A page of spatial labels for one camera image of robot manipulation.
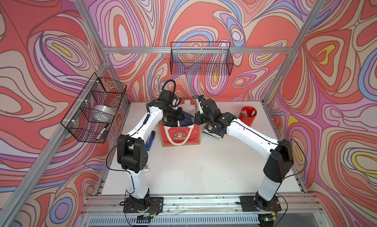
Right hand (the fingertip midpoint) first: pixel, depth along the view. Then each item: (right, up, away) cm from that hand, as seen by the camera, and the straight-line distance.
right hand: (198, 117), depth 83 cm
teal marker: (+33, +4, +15) cm, 37 cm away
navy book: (-6, -2, +7) cm, 9 cm away
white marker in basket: (-49, -7, -11) cm, 50 cm away
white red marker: (+38, +4, +12) cm, 40 cm away
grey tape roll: (-47, +2, -14) cm, 49 cm away
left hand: (-7, 0, +3) cm, 8 cm away
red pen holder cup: (+36, +1, +17) cm, 40 cm away
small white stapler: (-30, -31, +1) cm, 43 cm away
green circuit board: (-29, -51, -12) cm, 59 cm away
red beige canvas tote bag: (-12, -11, +5) cm, 17 cm away
